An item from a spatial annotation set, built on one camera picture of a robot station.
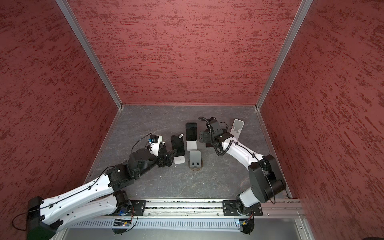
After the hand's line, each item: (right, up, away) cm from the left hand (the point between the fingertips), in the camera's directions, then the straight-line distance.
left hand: (169, 151), depth 74 cm
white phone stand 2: (+41, +11, +24) cm, 49 cm away
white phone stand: (+10, -2, +24) cm, 26 cm away
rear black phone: (+10, +7, +33) cm, 35 cm away
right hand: (+20, +4, +16) cm, 26 cm away
